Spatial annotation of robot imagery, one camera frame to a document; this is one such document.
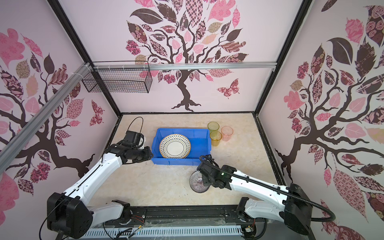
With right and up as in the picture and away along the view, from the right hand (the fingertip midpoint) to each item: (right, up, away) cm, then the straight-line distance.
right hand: (206, 176), depth 80 cm
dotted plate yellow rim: (-20, +14, +18) cm, 30 cm away
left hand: (-30, +10, +2) cm, 32 cm away
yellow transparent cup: (+8, +20, +21) cm, 30 cm away
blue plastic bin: (-3, +17, +23) cm, 29 cm away
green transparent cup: (+7, +28, +24) cm, 37 cm away
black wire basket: (-70, +66, +42) cm, 105 cm away
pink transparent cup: (+16, +23, +20) cm, 34 cm away
